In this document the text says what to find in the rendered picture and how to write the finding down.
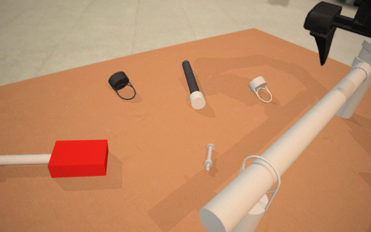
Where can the grey carriage bolt with nut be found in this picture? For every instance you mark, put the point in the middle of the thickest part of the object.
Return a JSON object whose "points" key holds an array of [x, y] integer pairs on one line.
{"points": [[208, 162]]}

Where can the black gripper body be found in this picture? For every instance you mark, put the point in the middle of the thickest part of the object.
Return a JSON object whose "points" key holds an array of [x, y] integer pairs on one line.
{"points": [[324, 16]]}

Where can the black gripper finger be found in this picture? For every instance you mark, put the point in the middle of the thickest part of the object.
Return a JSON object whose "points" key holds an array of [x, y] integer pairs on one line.
{"points": [[323, 43]]}

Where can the beige open-topped cup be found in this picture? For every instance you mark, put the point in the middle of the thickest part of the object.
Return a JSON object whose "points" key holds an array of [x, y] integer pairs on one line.
{"points": [[366, 67]]}

